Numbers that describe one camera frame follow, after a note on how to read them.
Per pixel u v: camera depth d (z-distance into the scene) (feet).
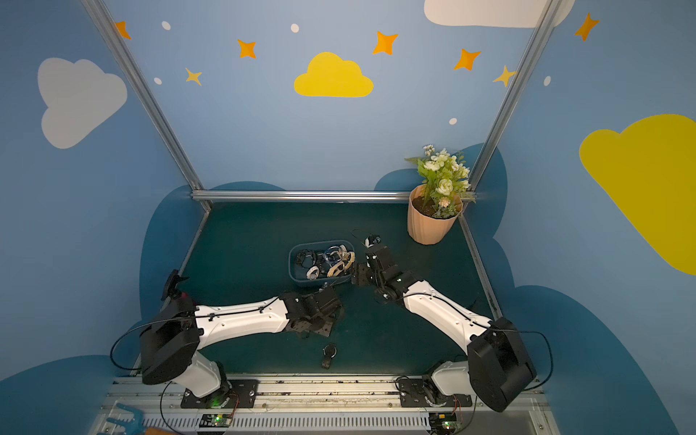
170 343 1.40
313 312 2.09
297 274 3.17
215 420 2.33
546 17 2.30
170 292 2.56
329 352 2.69
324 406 2.41
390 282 2.05
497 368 1.36
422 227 3.25
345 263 3.19
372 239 2.50
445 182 2.96
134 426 2.31
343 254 3.21
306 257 3.38
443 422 2.34
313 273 3.09
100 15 2.25
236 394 2.44
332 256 3.32
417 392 2.49
